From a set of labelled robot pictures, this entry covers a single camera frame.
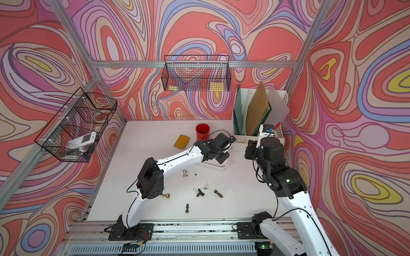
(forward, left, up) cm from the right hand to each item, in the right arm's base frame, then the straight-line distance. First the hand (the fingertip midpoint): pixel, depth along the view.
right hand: (251, 146), depth 67 cm
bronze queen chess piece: (-9, +14, -30) cm, 34 cm away
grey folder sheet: (+25, -21, -2) cm, 33 cm away
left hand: (+9, +8, -19) cm, 23 cm away
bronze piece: (-17, +30, -31) cm, 46 cm away
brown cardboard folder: (+25, -9, 0) cm, 26 cm away
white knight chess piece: (-5, +21, -30) cm, 37 cm away
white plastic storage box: (+1, +15, -15) cm, 21 cm away
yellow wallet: (+27, +36, -30) cm, 54 cm away
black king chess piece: (-9, +24, -30) cm, 39 cm away
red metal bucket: (+28, +21, -21) cm, 41 cm away
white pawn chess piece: (-7, +26, -31) cm, 41 cm away
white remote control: (+5, +73, +2) cm, 74 cm away
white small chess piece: (+3, +26, -31) cm, 41 cm away
